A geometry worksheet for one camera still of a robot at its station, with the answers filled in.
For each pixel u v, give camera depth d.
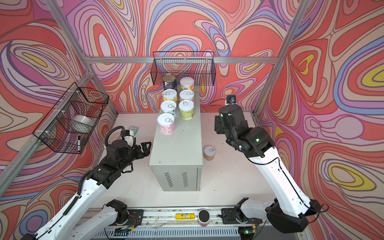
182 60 0.88
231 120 0.41
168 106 0.68
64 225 0.40
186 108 0.68
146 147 0.69
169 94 0.73
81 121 0.72
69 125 0.70
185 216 0.72
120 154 0.55
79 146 0.72
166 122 0.62
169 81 0.73
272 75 0.95
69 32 0.76
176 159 0.57
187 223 0.73
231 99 0.50
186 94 0.73
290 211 0.36
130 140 0.66
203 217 0.69
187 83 0.76
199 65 0.96
